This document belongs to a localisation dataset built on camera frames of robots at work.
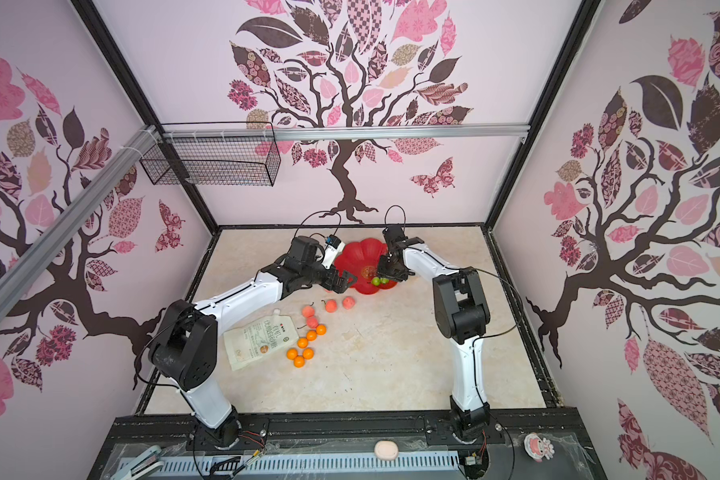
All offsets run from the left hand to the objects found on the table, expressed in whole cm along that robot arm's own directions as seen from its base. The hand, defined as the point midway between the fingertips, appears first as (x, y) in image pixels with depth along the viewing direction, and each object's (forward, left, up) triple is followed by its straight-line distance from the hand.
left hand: (344, 275), depth 89 cm
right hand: (+8, -13, -8) cm, 18 cm away
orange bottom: (-22, +13, -12) cm, 28 cm away
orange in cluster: (-14, +10, -12) cm, 21 cm away
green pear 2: (+4, -13, -9) cm, 16 cm away
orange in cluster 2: (-16, +13, -12) cm, 24 cm away
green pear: (+5, -10, -11) cm, 16 cm away
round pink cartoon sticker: (-43, -47, -9) cm, 65 cm away
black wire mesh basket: (+34, +42, +20) cm, 58 cm away
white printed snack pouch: (-15, +26, -13) cm, 33 cm away
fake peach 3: (-4, -1, -11) cm, 11 cm away
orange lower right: (-20, +10, -12) cm, 25 cm away
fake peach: (-6, +12, -12) cm, 18 cm away
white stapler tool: (-46, +45, -10) cm, 65 cm away
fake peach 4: (-11, +10, -10) cm, 18 cm away
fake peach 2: (-4, +5, -12) cm, 13 cm away
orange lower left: (-20, +16, -12) cm, 28 cm away
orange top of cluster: (-12, +7, -11) cm, 18 cm away
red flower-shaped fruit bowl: (+17, -5, -13) cm, 22 cm away
